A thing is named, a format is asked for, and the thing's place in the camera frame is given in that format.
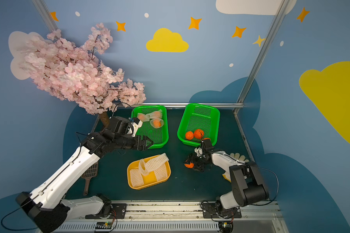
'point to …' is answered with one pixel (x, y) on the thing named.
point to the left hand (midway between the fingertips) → (147, 140)
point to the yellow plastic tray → (150, 179)
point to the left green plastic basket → (159, 136)
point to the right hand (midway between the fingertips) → (190, 163)
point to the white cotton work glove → (227, 174)
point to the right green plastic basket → (198, 122)
